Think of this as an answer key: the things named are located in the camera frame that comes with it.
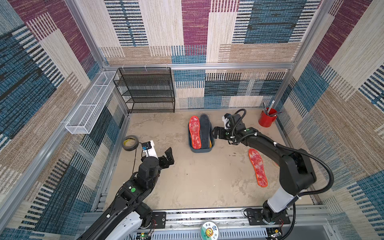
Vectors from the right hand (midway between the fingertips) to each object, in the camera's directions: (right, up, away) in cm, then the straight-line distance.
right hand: (220, 135), depth 91 cm
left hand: (-31, -6, -17) cm, 36 cm away
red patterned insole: (-16, +4, +11) cm, 19 cm away
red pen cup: (+34, +12, +12) cm, 38 cm away
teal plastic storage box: (-11, -10, +5) cm, 16 cm away
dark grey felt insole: (-8, +5, +13) cm, 17 cm away
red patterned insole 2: (+23, -16, +1) cm, 27 cm away
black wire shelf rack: (-50, +32, +17) cm, 62 cm away
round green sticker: (-10, -38, -28) cm, 48 cm away
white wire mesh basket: (-68, +8, -21) cm, 71 cm away
